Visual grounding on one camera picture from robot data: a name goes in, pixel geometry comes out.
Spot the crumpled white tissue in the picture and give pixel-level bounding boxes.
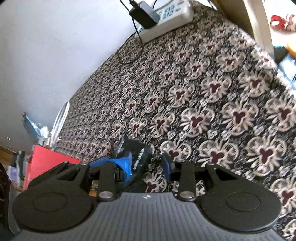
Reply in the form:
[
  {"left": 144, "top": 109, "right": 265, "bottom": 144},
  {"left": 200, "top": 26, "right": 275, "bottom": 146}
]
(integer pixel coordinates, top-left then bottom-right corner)
[{"left": 38, "top": 127, "right": 52, "bottom": 146}]

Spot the black charger with cable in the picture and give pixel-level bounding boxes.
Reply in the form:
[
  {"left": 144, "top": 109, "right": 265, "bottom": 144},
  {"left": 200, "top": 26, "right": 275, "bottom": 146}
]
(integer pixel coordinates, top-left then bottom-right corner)
[{"left": 117, "top": 0, "right": 158, "bottom": 65}]

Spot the white power strip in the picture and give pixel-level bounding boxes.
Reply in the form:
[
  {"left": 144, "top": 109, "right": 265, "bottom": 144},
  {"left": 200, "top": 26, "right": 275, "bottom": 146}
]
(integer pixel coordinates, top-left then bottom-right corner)
[{"left": 136, "top": 0, "right": 194, "bottom": 44}]

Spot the red cardboard box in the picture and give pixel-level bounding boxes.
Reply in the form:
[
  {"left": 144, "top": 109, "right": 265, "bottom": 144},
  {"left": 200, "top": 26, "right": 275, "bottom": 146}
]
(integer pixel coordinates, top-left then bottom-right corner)
[{"left": 23, "top": 144, "right": 82, "bottom": 189}]

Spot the white cable coil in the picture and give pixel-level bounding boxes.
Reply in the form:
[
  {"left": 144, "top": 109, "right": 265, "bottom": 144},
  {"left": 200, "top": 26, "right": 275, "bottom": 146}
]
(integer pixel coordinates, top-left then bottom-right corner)
[{"left": 50, "top": 101, "right": 70, "bottom": 151}]

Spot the red ribbon bow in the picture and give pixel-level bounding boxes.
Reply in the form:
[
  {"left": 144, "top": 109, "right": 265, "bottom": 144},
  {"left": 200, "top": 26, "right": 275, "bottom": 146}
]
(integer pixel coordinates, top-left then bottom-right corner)
[{"left": 269, "top": 13, "right": 296, "bottom": 32}]

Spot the orange round keychain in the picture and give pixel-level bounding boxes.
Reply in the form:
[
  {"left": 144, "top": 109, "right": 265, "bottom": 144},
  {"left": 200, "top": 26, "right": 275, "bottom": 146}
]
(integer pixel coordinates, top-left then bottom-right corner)
[{"left": 285, "top": 38, "right": 296, "bottom": 58}]

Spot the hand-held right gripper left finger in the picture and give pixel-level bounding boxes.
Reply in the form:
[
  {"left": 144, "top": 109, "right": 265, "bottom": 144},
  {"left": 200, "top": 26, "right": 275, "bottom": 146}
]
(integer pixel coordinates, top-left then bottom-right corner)
[{"left": 27, "top": 151, "right": 133, "bottom": 202}]

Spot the dark green object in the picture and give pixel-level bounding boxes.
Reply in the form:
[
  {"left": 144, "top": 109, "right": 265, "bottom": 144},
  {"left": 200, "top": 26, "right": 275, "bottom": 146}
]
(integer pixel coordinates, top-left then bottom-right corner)
[{"left": 273, "top": 45, "right": 289, "bottom": 63}]

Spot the clear blue plastic pouch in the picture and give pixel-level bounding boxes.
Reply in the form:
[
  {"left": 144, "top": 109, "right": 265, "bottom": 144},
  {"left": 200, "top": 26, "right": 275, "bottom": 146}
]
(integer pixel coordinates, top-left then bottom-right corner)
[{"left": 277, "top": 54, "right": 296, "bottom": 86}]

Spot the gold paper gift bag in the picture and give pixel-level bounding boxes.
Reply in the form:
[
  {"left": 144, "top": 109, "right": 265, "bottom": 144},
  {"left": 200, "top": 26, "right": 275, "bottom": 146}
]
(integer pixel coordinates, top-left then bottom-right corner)
[{"left": 215, "top": 0, "right": 277, "bottom": 61}]

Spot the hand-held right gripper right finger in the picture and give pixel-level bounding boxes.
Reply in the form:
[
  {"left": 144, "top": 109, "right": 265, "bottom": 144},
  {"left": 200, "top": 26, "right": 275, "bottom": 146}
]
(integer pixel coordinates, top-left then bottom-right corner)
[{"left": 161, "top": 153, "right": 267, "bottom": 202}]

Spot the small black packet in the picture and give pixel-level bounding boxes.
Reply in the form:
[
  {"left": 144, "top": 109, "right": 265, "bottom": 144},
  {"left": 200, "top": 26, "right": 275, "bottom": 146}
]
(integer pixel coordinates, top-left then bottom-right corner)
[{"left": 114, "top": 136, "right": 153, "bottom": 193}]

